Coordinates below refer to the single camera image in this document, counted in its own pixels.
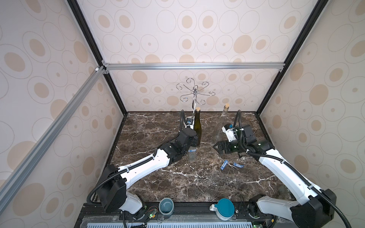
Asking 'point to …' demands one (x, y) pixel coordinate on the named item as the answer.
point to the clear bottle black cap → (192, 154)
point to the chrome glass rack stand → (194, 92)
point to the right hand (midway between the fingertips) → (225, 144)
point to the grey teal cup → (166, 206)
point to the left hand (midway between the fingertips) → (199, 131)
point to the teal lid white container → (225, 209)
